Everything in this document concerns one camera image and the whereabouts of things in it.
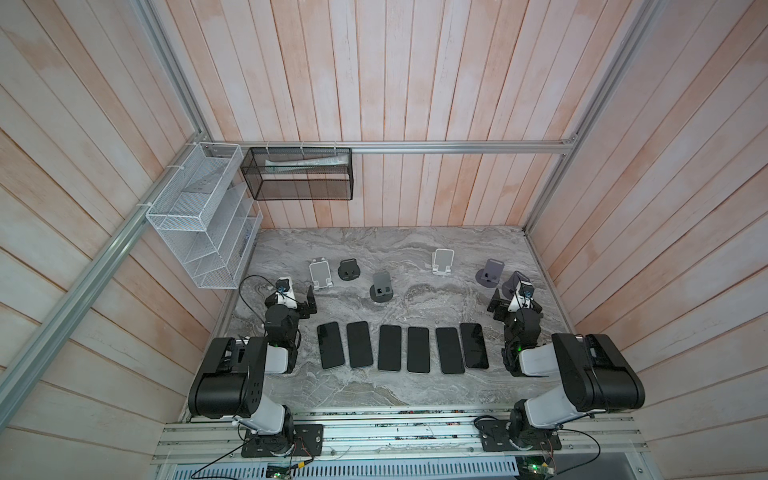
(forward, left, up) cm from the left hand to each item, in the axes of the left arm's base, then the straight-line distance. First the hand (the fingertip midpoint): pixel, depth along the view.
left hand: (297, 291), depth 91 cm
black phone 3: (-16, -37, -10) cm, 42 cm away
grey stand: (+4, -26, -5) cm, 27 cm away
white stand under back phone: (+17, -49, -6) cm, 52 cm away
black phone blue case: (-13, -10, -10) cm, 20 cm away
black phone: (-13, -19, -11) cm, 26 cm away
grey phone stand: (+7, -71, -8) cm, 72 cm away
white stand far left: (+11, -5, -5) cm, 13 cm away
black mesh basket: (+39, +3, +16) cm, 43 cm away
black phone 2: (-15, -29, -9) cm, 33 cm away
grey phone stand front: (+10, -64, -5) cm, 65 cm away
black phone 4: (-15, -47, -9) cm, 50 cm away
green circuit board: (-44, -63, -10) cm, 78 cm away
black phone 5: (-15, -54, -8) cm, 57 cm away
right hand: (0, -67, 0) cm, 67 cm away
